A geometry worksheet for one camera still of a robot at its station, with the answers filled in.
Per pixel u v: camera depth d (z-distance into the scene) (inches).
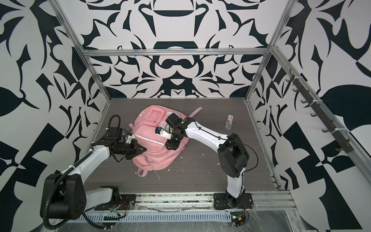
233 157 18.6
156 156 32.0
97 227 26.6
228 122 41.2
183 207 29.1
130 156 29.9
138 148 31.7
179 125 25.0
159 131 29.3
